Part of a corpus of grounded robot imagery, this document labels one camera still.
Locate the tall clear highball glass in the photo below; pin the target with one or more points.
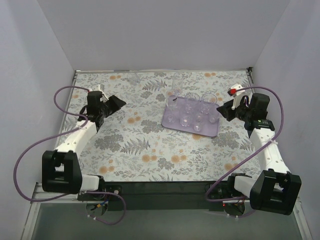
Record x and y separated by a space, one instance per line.
177 87

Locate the aluminium frame rail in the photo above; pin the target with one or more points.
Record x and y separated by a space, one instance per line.
40 194

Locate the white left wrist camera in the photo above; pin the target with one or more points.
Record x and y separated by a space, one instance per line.
100 88

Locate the small clear tumbler front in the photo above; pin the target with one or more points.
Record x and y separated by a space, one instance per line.
199 117

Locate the clear wine glass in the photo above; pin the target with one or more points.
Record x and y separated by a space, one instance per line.
191 101

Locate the tall clear champagne flute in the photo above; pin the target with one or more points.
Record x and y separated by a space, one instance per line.
171 104

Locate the small clear shot glass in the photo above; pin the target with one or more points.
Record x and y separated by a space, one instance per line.
198 126

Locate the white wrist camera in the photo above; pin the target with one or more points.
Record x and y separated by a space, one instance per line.
100 88
237 92

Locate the lavender plastic tray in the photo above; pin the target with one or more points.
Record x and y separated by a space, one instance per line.
194 121

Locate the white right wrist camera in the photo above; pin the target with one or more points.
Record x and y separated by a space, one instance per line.
237 92

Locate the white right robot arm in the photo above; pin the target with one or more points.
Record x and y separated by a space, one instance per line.
276 189

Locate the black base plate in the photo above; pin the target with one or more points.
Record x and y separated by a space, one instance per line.
164 195

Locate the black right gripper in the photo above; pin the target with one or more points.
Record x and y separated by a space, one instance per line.
231 112

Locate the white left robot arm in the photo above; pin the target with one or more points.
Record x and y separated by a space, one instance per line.
61 171

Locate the clear faceted tumbler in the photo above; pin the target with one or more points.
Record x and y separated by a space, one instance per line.
186 118
207 101

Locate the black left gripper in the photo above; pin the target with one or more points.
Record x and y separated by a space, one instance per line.
110 105

